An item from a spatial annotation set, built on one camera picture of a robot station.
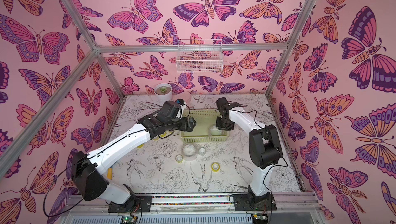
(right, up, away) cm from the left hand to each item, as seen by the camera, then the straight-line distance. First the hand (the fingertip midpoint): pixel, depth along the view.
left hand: (191, 121), depth 79 cm
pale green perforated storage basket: (+8, -8, +21) cm, 24 cm away
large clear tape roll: (-2, -20, +13) cm, 23 cm away
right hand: (+16, -5, +13) cm, 21 cm away
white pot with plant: (-22, +18, +30) cm, 41 cm away
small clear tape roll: (+6, -19, +11) cm, 23 cm away
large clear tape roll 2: (+14, -8, +19) cm, 25 cm away
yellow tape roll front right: (+13, -26, +6) cm, 30 cm away
